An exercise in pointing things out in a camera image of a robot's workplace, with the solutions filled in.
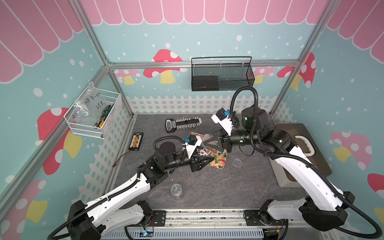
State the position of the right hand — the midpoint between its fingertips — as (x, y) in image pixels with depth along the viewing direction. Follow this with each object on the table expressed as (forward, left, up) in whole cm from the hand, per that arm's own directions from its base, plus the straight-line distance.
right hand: (207, 139), depth 58 cm
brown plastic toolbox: (+10, -53, -19) cm, 58 cm away
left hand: (-2, -2, -9) cm, 10 cm away
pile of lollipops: (+13, -10, -39) cm, 42 cm away
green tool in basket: (+18, +50, -5) cm, 53 cm away
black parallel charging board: (+25, +47, -37) cm, 64 cm away
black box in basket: (+51, -1, -8) cm, 51 cm away
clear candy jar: (-9, +15, -31) cm, 36 cm away
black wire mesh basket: (+53, -12, -3) cm, 55 cm away
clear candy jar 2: (-2, +1, -6) cm, 6 cm away
